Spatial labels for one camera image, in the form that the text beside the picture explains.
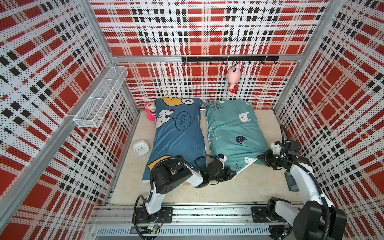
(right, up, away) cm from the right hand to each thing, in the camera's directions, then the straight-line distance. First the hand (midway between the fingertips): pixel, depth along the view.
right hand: (259, 156), depth 82 cm
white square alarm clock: (-71, +3, +11) cm, 72 cm away
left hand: (-11, -10, +2) cm, 16 cm away
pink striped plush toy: (-72, +30, +32) cm, 84 cm away
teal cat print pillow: (-10, +13, +17) cm, 24 cm away
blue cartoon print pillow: (-47, +13, +7) cm, 49 cm away
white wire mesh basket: (-99, +25, +8) cm, 103 cm away
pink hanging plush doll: (-12, +48, +9) cm, 51 cm away
